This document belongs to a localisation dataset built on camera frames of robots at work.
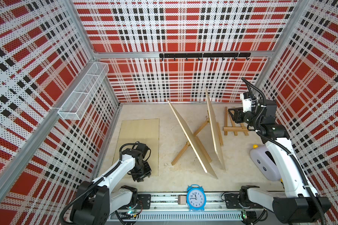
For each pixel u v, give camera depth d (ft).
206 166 2.67
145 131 3.45
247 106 2.01
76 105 3.06
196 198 2.40
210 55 2.90
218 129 3.42
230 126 3.44
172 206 2.40
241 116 2.07
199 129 2.99
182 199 2.39
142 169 2.27
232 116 2.28
